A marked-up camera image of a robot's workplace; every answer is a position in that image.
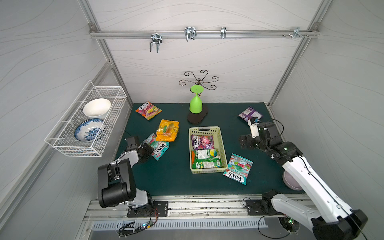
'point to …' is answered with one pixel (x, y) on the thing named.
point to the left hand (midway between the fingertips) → (152, 150)
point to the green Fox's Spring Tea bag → (205, 158)
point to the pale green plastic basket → (208, 130)
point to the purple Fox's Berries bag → (202, 142)
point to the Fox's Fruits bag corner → (148, 110)
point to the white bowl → (96, 107)
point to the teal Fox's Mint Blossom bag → (159, 147)
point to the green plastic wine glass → (196, 105)
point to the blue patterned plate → (90, 130)
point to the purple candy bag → (250, 112)
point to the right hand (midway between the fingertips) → (249, 135)
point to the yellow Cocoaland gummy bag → (167, 130)
